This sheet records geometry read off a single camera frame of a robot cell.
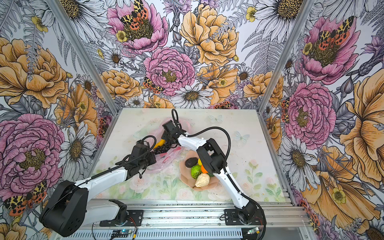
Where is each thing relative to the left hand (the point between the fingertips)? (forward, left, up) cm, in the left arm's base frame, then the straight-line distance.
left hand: (154, 160), depth 90 cm
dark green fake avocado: (-10, -33, +2) cm, 34 cm away
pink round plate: (-8, -19, 0) cm, 21 cm away
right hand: (+17, -5, -2) cm, 17 cm away
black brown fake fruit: (-3, -22, +4) cm, 23 cm away
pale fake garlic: (-14, -28, +3) cm, 31 cm away
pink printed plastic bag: (0, -10, +1) cm, 11 cm away
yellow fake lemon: (-3, -27, +3) cm, 27 cm away
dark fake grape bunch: (+7, -4, +1) cm, 8 cm away
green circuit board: (-35, +11, -4) cm, 37 cm away
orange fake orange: (-9, -29, +5) cm, 31 cm away
